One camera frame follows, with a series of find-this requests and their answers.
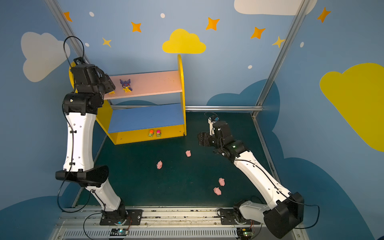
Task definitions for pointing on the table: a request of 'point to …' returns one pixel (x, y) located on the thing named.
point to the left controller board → (119, 232)
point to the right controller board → (244, 233)
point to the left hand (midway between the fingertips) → (101, 80)
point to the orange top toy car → (151, 133)
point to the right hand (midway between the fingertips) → (205, 133)
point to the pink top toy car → (158, 133)
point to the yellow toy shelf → (127, 124)
